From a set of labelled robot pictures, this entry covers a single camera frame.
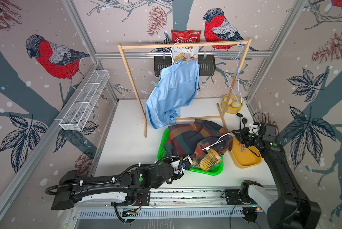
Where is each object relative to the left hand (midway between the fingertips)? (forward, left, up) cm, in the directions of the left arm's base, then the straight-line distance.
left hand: (185, 156), depth 69 cm
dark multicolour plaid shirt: (+9, -1, -1) cm, 9 cm away
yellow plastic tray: (+6, -37, -16) cm, 40 cm away
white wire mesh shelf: (+24, +56, +11) cm, 63 cm away
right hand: (+17, -29, -2) cm, 33 cm away
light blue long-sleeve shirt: (+36, +4, +14) cm, 39 cm away
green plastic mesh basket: (-3, -17, -12) cm, 21 cm away
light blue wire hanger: (+50, -47, -15) cm, 71 cm away
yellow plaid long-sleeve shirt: (+2, -15, -10) cm, 18 cm away
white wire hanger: (+14, -27, -3) cm, 31 cm away
